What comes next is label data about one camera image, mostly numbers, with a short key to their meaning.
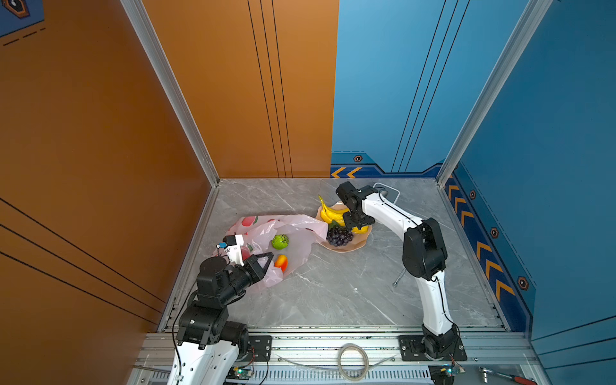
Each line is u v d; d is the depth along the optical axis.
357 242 0.95
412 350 0.72
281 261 0.89
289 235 0.94
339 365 0.70
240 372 0.71
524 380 0.68
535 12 0.70
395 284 0.87
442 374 0.70
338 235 0.94
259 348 0.73
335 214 0.98
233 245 0.62
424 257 0.55
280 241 0.92
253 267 0.60
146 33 0.73
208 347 0.47
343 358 0.72
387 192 1.10
